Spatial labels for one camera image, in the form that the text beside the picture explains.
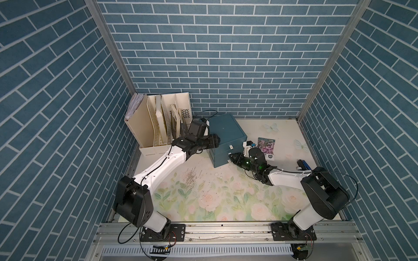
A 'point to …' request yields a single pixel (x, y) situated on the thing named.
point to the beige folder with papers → (140, 121)
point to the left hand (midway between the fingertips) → (220, 141)
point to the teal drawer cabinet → (231, 136)
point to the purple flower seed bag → (267, 146)
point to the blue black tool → (303, 165)
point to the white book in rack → (159, 113)
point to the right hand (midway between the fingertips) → (230, 156)
